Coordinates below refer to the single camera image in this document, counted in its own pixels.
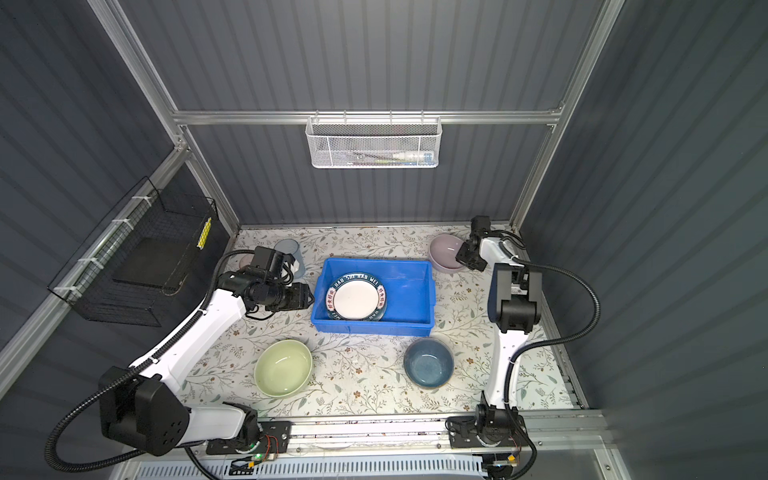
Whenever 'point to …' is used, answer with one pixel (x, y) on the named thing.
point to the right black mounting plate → (463, 433)
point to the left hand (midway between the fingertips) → (305, 299)
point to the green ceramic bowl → (282, 368)
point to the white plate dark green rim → (355, 297)
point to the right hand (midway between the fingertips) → (469, 260)
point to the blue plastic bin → (410, 290)
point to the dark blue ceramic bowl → (428, 363)
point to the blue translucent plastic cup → (290, 246)
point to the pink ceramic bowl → (443, 250)
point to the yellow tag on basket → (204, 234)
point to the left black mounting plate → (271, 437)
